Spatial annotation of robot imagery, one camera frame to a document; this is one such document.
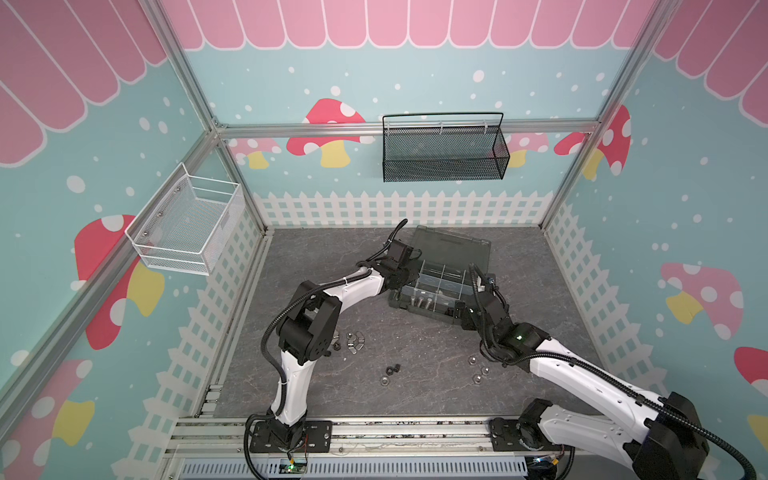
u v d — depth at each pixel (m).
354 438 0.76
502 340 0.58
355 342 0.89
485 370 0.85
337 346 0.89
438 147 0.94
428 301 0.97
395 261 0.77
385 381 0.83
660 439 0.39
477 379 0.83
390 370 0.85
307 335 0.53
